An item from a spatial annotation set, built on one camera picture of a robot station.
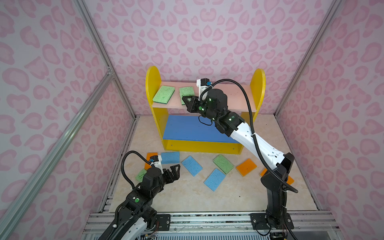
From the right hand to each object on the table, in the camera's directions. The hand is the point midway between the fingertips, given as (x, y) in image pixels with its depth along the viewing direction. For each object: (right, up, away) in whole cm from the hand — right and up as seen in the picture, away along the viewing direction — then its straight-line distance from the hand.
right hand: (182, 96), depth 66 cm
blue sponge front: (+16, -44, +20) cm, 51 cm away
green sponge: (+22, -36, +26) cm, 50 cm away
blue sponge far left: (-11, -33, +30) cm, 46 cm away
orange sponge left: (-15, -30, -1) cm, 34 cm away
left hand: (-5, -33, +11) cm, 35 cm away
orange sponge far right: (+60, -45, +21) cm, 78 cm away
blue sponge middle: (+3, -37, +27) cm, 46 cm away
